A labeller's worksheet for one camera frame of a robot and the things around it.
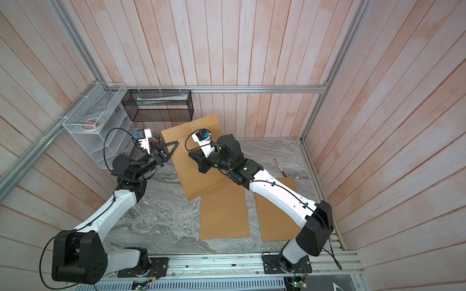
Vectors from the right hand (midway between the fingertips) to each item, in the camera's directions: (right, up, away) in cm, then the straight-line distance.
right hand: (189, 154), depth 68 cm
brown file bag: (+13, -28, +20) cm, 37 cm away
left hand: (-4, +3, +1) cm, 5 cm away
